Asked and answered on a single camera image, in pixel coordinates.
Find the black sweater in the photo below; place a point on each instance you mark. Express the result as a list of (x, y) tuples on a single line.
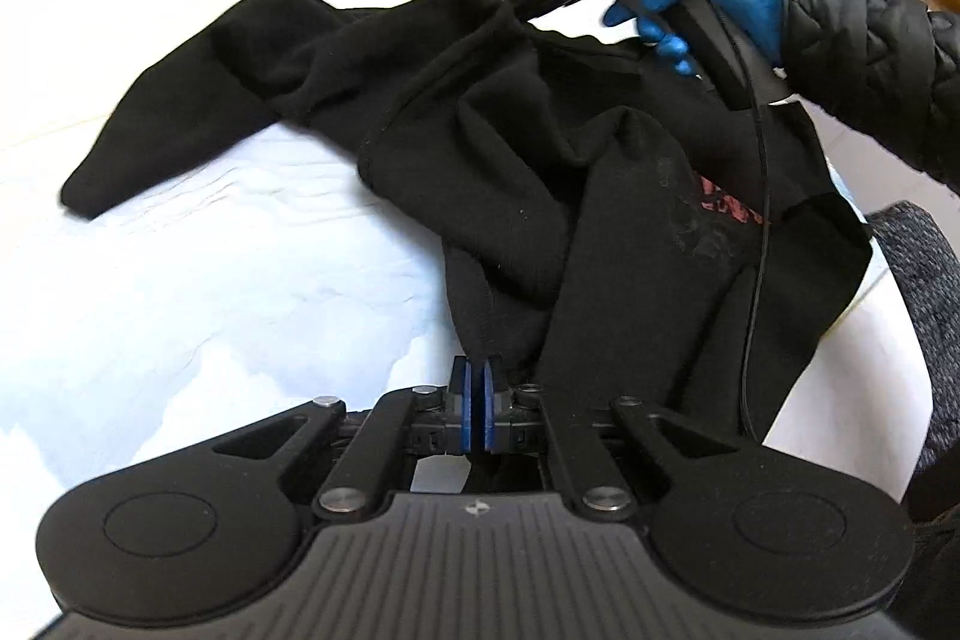
[(487, 160)]

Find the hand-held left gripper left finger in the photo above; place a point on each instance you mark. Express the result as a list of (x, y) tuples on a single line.
[(469, 400)]

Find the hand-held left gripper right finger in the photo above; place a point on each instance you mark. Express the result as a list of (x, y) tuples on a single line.
[(493, 400)]

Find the white marble-print table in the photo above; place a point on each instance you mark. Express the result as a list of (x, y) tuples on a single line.
[(187, 310)]

